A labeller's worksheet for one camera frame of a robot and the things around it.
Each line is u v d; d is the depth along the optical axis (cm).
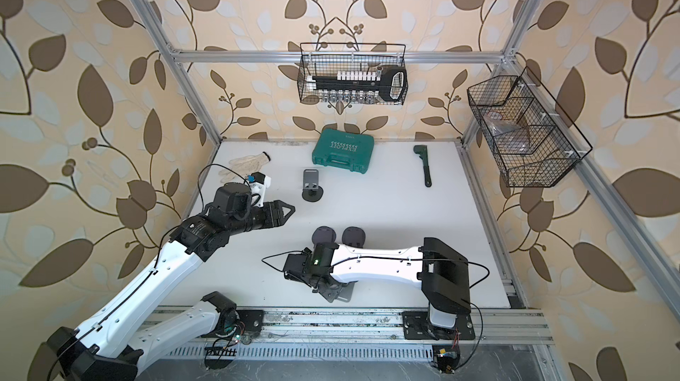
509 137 70
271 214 64
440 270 48
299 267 57
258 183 66
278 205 66
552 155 72
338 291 65
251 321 75
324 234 92
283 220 68
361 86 84
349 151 112
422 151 116
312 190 102
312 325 75
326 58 91
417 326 74
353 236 91
